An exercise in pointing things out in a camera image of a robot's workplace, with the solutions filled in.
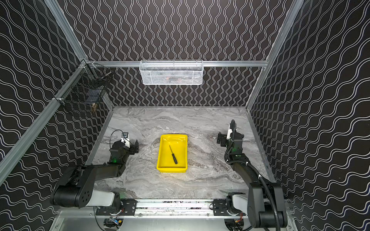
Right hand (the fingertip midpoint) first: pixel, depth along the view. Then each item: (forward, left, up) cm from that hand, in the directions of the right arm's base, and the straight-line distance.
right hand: (229, 132), depth 88 cm
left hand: (-2, +60, -4) cm, 61 cm away
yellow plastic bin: (0, +32, -14) cm, 35 cm away
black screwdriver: (-10, +34, -13) cm, 38 cm away
